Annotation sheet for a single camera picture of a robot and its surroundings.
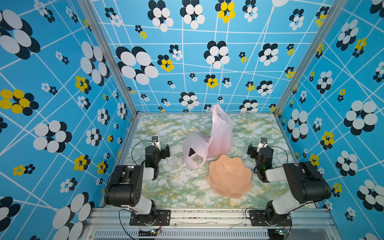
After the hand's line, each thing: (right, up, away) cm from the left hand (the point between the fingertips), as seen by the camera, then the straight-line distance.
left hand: (161, 144), depth 94 cm
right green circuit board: (+60, -39, -25) cm, 76 cm away
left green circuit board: (-2, -41, -22) cm, 46 cm away
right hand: (+63, 0, -1) cm, 63 cm away
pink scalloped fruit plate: (+42, -18, -7) cm, 47 cm away
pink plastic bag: (+24, +2, -25) cm, 34 cm away
